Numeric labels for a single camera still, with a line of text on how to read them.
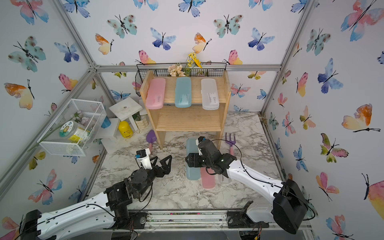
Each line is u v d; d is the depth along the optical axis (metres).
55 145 0.65
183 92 0.70
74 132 0.63
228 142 1.01
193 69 0.93
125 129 0.96
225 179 0.86
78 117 0.75
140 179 0.52
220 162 0.57
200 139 0.73
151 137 1.06
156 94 0.67
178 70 0.81
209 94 0.67
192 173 0.75
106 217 0.59
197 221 0.76
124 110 0.92
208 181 0.87
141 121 1.05
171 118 0.89
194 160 0.69
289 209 0.40
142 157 0.61
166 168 0.65
